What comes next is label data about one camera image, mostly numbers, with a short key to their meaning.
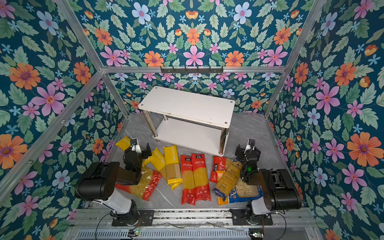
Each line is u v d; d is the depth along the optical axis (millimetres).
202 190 802
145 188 801
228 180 767
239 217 734
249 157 674
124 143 1020
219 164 870
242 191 784
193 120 716
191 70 930
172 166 884
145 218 735
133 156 776
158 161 918
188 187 810
